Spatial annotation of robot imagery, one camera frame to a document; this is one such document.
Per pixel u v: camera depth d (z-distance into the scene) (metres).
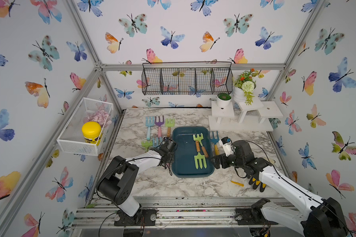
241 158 0.62
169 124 1.14
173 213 0.77
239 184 0.84
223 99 0.95
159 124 1.14
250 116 1.18
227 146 0.73
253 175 0.58
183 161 0.91
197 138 1.04
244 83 0.82
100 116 0.69
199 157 0.95
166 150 0.72
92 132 0.63
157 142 1.02
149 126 1.11
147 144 1.01
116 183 0.45
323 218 0.38
